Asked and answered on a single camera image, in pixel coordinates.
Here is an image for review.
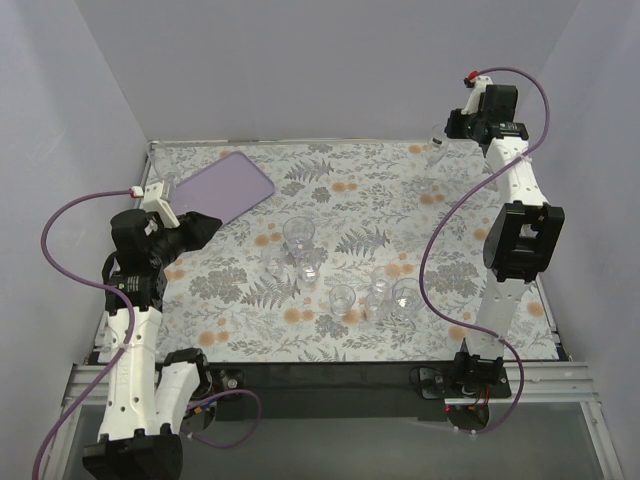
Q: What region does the clear champagne flute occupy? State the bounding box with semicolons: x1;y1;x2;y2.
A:
416;124;449;194

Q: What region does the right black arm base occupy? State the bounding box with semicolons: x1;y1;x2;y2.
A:
408;362;511;432

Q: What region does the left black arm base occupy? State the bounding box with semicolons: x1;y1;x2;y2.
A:
184;367;249;431

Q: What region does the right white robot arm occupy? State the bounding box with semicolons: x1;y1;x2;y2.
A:
445;76;565;393

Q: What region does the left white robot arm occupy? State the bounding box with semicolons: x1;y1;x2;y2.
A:
82;209;222;479

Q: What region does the purple plastic tray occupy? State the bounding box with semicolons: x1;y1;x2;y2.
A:
170;151;275;226

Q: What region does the clear stemmed glass back left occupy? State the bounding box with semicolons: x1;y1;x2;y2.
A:
148;140;181;188

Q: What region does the large clear tumbler centre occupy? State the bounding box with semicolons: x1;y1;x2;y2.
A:
282;216;316;258

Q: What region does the large clear tumbler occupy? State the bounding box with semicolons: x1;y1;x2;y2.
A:
282;216;316;258
391;278;425;320

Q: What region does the floral patterned tablecloth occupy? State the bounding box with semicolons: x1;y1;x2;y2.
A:
99;140;561;365

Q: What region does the clear tumbler centre front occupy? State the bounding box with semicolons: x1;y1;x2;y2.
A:
329;284;356;316

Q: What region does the large clear tumbler right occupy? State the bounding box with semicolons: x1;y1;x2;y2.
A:
391;278;425;320

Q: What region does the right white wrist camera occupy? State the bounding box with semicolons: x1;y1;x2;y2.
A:
461;75;493;115

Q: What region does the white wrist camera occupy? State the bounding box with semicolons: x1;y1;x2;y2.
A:
140;180;179;228
461;75;493;115

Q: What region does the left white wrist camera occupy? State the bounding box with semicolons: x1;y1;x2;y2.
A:
140;180;179;228

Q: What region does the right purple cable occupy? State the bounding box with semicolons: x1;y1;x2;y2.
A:
419;67;554;435

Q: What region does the purple cable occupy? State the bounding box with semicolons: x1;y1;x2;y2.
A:
29;185;264;480
419;67;554;435

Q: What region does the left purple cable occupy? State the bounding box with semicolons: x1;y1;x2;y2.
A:
29;185;264;480

